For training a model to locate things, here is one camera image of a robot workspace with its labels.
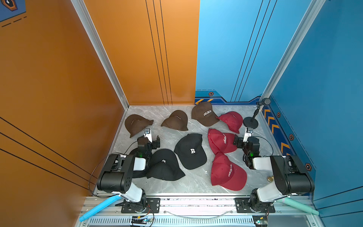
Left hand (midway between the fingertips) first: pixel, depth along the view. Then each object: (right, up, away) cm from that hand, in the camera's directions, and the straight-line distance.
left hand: (151, 134), depth 95 cm
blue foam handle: (-20, -35, -23) cm, 46 cm away
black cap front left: (+11, -16, -14) cm, 25 cm away
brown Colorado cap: (+37, +16, +14) cm, 43 cm away
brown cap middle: (+18, +9, +9) cm, 22 cm away
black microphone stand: (+73, +7, +14) cm, 75 cm away
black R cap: (+26, -10, -8) cm, 29 cm away
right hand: (+62, -1, 0) cm, 62 cm away
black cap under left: (+3, -18, -19) cm, 27 cm away
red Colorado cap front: (+46, -20, -17) cm, 53 cm away
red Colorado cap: (+47, -5, -4) cm, 48 cm away
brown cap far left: (-14, +7, +7) cm, 17 cm away
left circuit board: (0, -42, -22) cm, 47 cm away
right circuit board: (+62, -41, -24) cm, 78 cm away
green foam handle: (+82, -34, -22) cm, 91 cm away
